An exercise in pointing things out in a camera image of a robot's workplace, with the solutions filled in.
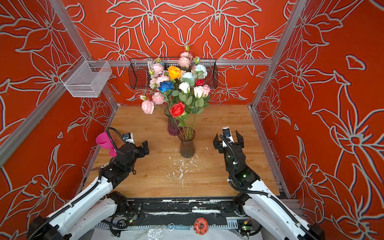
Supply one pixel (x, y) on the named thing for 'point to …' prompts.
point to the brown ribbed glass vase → (186, 136)
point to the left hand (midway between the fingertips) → (139, 141)
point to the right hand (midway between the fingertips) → (225, 132)
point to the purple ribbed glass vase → (173, 122)
